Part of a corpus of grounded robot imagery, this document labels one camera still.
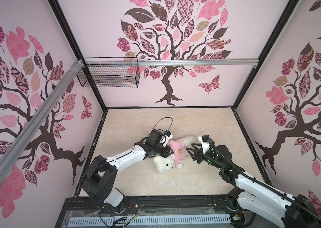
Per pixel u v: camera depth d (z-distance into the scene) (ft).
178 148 2.70
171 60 3.07
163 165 2.48
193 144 2.59
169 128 2.54
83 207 2.44
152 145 2.19
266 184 1.62
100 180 1.42
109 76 4.00
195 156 2.25
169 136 2.56
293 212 1.32
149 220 2.29
